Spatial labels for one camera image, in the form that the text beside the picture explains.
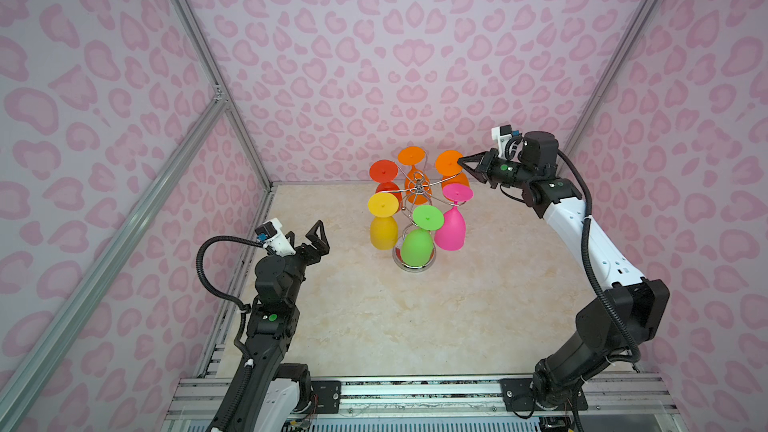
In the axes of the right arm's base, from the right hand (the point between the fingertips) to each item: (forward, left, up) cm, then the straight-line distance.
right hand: (462, 158), depth 73 cm
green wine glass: (-16, +11, -14) cm, 23 cm away
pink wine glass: (-10, +1, -18) cm, 21 cm away
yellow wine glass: (-11, +19, -14) cm, 26 cm away
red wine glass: (+1, +19, -5) cm, 20 cm away
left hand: (-13, +38, -10) cm, 41 cm away
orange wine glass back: (-3, +11, -7) cm, 13 cm away
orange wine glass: (+2, +3, -3) cm, 5 cm away
